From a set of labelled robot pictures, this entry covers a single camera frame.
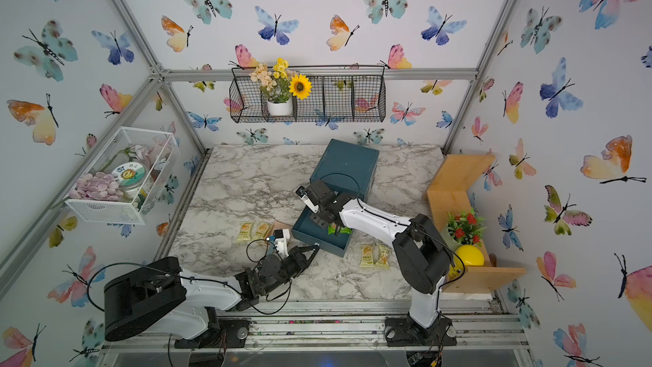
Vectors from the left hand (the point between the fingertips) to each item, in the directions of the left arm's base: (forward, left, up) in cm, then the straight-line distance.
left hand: (322, 249), depth 78 cm
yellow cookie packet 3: (0, -20, -10) cm, 23 cm away
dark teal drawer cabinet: (+24, -8, +10) cm, 27 cm away
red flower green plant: (+2, -42, +7) cm, 42 cm away
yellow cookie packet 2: (+12, +23, -10) cm, 28 cm away
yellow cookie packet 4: (+2, -15, -11) cm, 18 cm away
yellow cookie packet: (+12, +29, -10) cm, 33 cm away
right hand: (+16, 0, -2) cm, 16 cm away
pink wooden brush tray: (+14, +17, -11) cm, 25 cm away
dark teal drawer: (+9, +6, -4) cm, 12 cm away
